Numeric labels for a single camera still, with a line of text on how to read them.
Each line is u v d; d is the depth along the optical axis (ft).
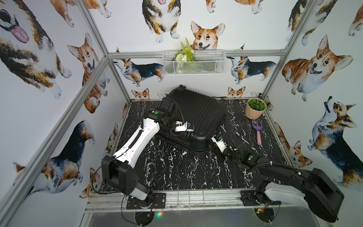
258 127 3.39
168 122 1.99
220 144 2.39
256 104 3.39
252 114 3.38
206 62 3.03
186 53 2.72
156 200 2.42
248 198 2.41
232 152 2.15
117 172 1.33
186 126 2.17
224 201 2.45
